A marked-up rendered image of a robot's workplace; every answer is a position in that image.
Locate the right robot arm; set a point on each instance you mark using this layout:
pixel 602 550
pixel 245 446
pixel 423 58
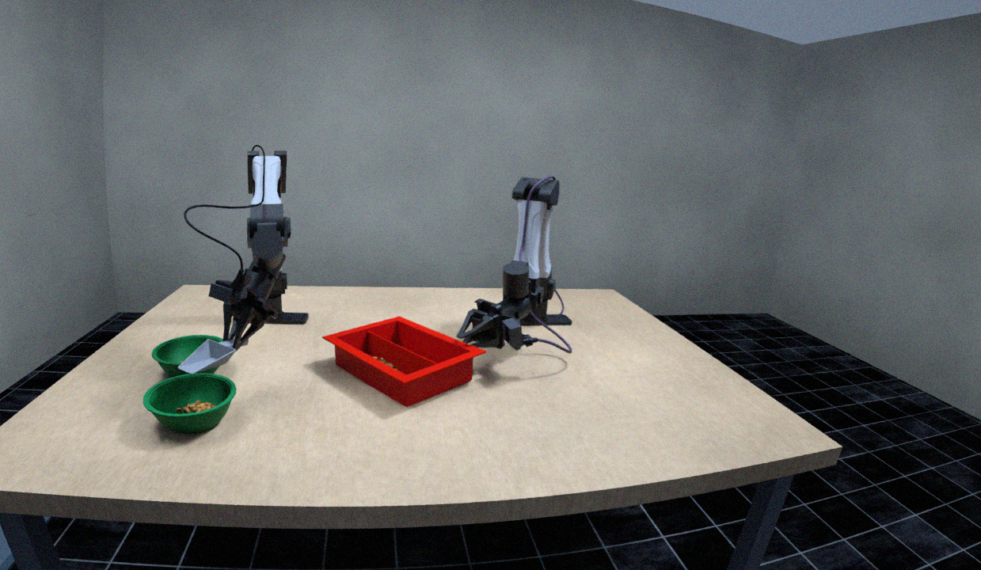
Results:
pixel 267 245

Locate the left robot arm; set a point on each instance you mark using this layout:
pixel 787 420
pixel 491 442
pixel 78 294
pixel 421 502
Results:
pixel 518 276

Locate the green bowl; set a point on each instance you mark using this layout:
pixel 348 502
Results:
pixel 165 397
pixel 179 349

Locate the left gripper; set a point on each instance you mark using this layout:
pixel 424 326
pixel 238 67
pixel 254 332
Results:
pixel 489 315

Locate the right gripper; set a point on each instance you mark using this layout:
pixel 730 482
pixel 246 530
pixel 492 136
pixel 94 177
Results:
pixel 254 306

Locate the red divided box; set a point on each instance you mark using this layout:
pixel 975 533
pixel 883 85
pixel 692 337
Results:
pixel 410 347

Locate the light blue scoop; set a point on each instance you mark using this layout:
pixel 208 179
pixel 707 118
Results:
pixel 209 355

